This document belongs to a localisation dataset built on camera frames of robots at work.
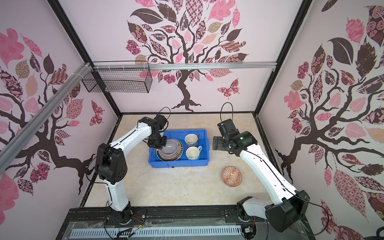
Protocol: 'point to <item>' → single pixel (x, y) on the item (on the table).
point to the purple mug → (191, 139)
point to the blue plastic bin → (155, 162)
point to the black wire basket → (118, 80)
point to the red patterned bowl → (231, 176)
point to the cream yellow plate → (179, 151)
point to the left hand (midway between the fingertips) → (160, 148)
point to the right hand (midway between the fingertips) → (224, 142)
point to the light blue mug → (193, 152)
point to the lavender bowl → (170, 148)
